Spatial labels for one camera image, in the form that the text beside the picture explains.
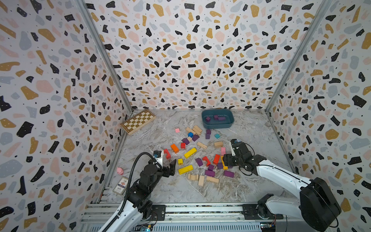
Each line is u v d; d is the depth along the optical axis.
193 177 0.85
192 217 0.73
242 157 0.66
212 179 0.85
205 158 0.92
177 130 1.09
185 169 0.88
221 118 1.17
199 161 0.92
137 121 1.10
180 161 0.90
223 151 0.97
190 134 1.05
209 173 0.87
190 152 0.97
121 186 0.81
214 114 1.18
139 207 0.56
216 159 0.92
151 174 0.59
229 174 0.88
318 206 0.41
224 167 0.90
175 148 0.98
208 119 1.13
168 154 0.95
